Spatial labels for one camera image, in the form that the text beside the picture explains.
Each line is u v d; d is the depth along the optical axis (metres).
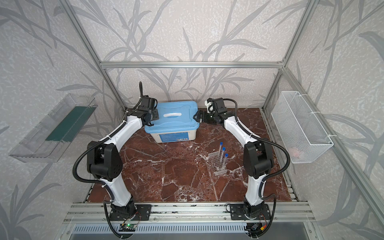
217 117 0.69
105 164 0.48
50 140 0.63
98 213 0.75
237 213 0.73
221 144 1.02
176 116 0.93
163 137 0.94
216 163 0.90
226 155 0.79
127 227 0.71
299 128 0.63
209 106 0.81
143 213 0.73
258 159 0.50
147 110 0.71
